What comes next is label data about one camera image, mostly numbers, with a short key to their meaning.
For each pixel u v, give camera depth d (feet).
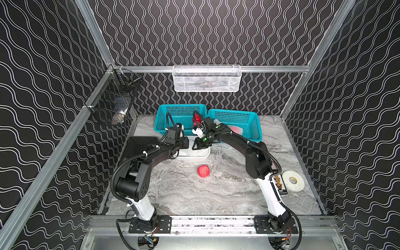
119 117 2.73
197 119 3.69
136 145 3.21
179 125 2.78
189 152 3.10
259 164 1.94
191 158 3.12
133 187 1.54
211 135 2.45
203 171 2.83
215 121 3.49
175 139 2.45
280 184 2.81
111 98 3.05
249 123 3.72
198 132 2.96
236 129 3.38
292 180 2.90
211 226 2.49
